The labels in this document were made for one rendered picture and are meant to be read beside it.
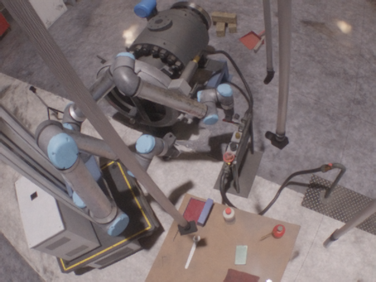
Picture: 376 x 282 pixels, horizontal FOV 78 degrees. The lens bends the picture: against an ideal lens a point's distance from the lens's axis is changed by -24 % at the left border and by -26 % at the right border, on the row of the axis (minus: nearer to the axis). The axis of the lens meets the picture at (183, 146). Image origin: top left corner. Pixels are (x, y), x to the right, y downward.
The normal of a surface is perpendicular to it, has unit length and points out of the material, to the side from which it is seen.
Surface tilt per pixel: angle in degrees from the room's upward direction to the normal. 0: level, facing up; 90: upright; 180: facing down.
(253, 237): 0
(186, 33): 48
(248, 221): 0
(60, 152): 83
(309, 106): 0
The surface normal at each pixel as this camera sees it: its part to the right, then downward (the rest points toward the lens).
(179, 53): 0.63, -0.05
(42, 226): -0.22, -0.48
